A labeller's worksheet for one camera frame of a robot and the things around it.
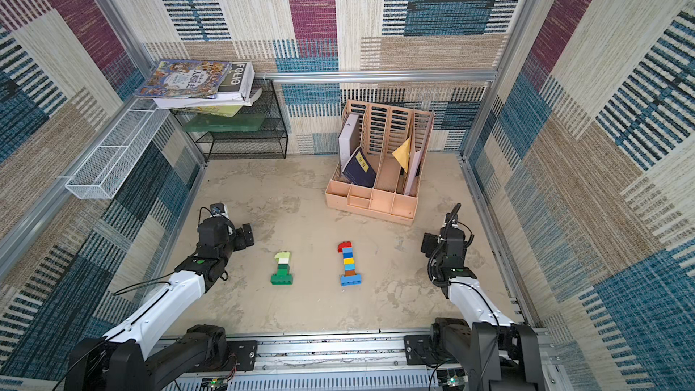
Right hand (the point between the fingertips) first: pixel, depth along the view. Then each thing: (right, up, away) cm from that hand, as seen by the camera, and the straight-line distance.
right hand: (443, 233), depth 89 cm
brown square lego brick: (-30, -12, -3) cm, 33 cm away
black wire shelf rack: (-70, +38, +26) cm, 83 cm away
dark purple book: (-27, +21, +14) cm, 37 cm away
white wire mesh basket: (-94, +19, -19) cm, 98 cm away
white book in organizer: (-31, +32, +8) cm, 45 cm away
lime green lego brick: (-52, -7, 0) cm, 53 cm away
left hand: (-67, +2, -3) cm, 67 cm away
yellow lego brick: (-31, -9, -1) cm, 32 cm away
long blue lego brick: (-30, -14, -4) cm, 33 cm away
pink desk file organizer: (-17, +27, +37) cm, 49 cm away
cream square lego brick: (-51, -8, -2) cm, 52 cm away
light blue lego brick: (-31, -10, -2) cm, 33 cm away
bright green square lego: (-52, -12, -1) cm, 53 cm away
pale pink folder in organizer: (-10, +21, -3) cm, 24 cm away
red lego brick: (-32, -4, +3) cm, 33 cm away
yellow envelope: (-14, +26, -2) cm, 29 cm away
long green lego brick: (-51, -13, -4) cm, 53 cm away
